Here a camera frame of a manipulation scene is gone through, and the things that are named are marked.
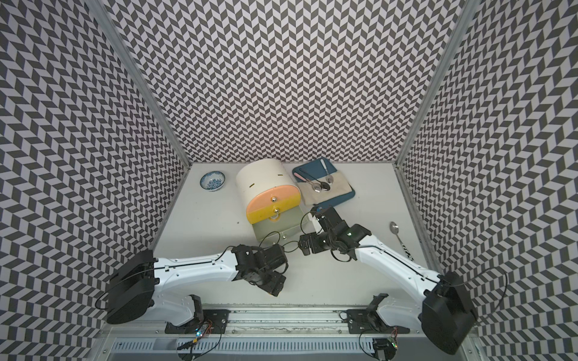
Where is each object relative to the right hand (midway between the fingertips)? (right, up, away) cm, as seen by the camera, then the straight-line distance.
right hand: (312, 245), depth 80 cm
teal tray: (+6, +30, +37) cm, 48 cm away
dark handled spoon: (+8, +21, +29) cm, 37 cm away
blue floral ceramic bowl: (-47, +23, +29) cm, 60 cm away
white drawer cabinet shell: (-20, +26, +6) cm, 33 cm away
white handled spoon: (+10, +25, +32) cm, 42 cm away
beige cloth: (+16, +21, +29) cm, 39 cm away
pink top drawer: (-14, +17, 0) cm, 23 cm away
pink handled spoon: (+3, +21, +29) cm, 36 cm away
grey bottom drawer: (-9, +5, +9) cm, 14 cm away
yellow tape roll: (-15, +7, +14) cm, 22 cm away
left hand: (-14, -14, -2) cm, 20 cm away
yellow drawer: (-15, +11, +5) cm, 19 cm away
